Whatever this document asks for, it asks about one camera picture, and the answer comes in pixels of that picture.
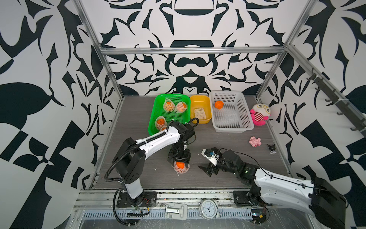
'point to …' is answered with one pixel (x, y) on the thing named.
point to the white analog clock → (208, 210)
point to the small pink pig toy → (255, 141)
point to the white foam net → (199, 113)
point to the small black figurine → (272, 149)
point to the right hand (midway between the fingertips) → (202, 155)
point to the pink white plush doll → (260, 112)
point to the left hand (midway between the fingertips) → (180, 163)
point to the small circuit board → (259, 215)
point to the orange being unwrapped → (218, 104)
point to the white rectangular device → (176, 211)
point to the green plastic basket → (158, 110)
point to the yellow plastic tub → (205, 103)
